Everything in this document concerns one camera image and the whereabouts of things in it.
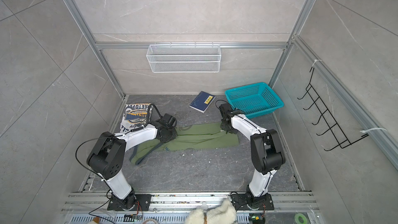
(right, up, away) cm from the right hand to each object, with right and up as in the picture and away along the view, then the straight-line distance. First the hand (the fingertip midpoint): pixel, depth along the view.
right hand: (228, 126), depth 95 cm
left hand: (-33, -4, -1) cm, 34 cm away
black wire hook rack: (+40, +2, -31) cm, 51 cm away
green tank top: (-23, -7, -2) cm, 24 cm away
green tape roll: (+29, -39, -26) cm, 55 cm away
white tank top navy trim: (-62, +7, +8) cm, 63 cm away
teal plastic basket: (+25, +18, +23) cm, 38 cm away
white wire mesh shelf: (-29, +44, +5) cm, 53 cm away
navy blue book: (-17, +16, +19) cm, 30 cm away
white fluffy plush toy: (-8, -32, -33) cm, 46 cm away
